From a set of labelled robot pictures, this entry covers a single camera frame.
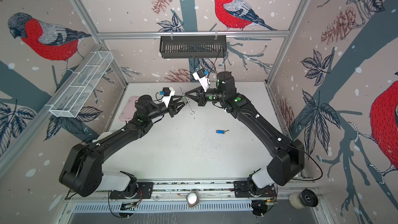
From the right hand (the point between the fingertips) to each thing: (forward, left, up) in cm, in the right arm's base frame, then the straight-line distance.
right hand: (188, 92), depth 68 cm
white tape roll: (-35, -49, -25) cm, 65 cm away
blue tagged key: (-1, -17, -35) cm, 39 cm away
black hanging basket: (+50, +10, -8) cm, 52 cm away
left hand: (+3, +2, -7) cm, 8 cm away
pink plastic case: (+13, +46, -34) cm, 58 cm away
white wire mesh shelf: (-3, +55, -4) cm, 56 cm away
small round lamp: (-37, -3, -25) cm, 45 cm away
